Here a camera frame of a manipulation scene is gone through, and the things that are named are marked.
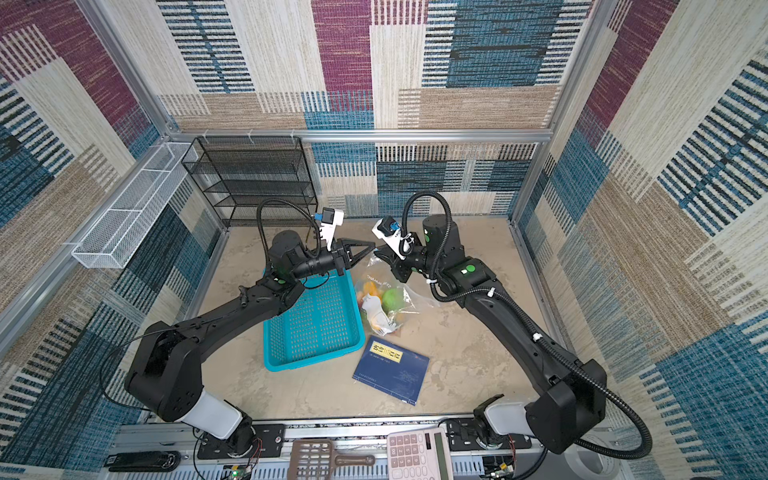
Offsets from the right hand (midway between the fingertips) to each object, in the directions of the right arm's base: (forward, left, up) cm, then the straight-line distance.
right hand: (381, 253), depth 73 cm
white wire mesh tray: (+2, +62, +5) cm, 62 cm away
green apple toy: (-2, -3, -18) cm, 19 cm away
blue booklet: (-18, -2, -29) cm, 34 cm away
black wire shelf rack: (+45, +46, -12) cm, 65 cm away
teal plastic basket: (-3, +19, -30) cm, 36 cm away
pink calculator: (-38, -8, -28) cm, 47 cm away
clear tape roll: (-42, -49, -27) cm, 70 cm away
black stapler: (-38, +54, -24) cm, 70 cm away
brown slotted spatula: (-38, +18, -30) cm, 51 cm away
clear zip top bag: (-6, +3, -16) cm, 17 cm away
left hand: (0, +1, +3) cm, 3 cm away
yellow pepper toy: (-9, +2, -20) cm, 22 cm away
